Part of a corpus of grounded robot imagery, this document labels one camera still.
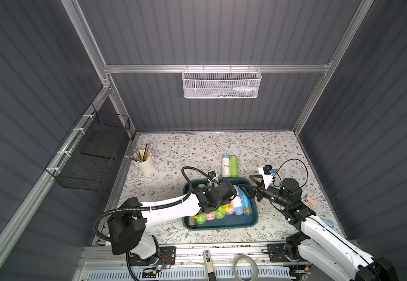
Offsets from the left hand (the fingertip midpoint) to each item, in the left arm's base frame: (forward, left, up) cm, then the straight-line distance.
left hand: (228, 198), depth 78 cm
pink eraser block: (+2, -43, -9) cm, 44 cm away
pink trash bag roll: (-5, +8, -8) cm, 13 cm away
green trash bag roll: (-6, +12, -8) cm, 16 cm away
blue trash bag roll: (+2, -10, -9) cm, 14 cm away
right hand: (+5, -9, +7) cm, 12 cm away
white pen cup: (+23, +43, -1) cm, 49 cm away
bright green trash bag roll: (+9, +13, -4) cm, 16 cm away
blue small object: (-7, -48, -11) cm, 50 cm away
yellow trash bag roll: (-2, 0, -4) cm, 5 cm away
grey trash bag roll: (-7, +17, -9) cm, 21 cm away
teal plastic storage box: (-3, -7, -9) cm, 12 cm away
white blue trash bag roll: (+23, -1, -8) cm, 24 cm away
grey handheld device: (-24, +9, -8) cm, 27 cm away
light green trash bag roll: (+23, -6, -8) cm, 25 cm away
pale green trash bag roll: (-4, +4, -6) cm, 9 cm away
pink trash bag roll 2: (-3, -2, -8) cm, 9 cm away
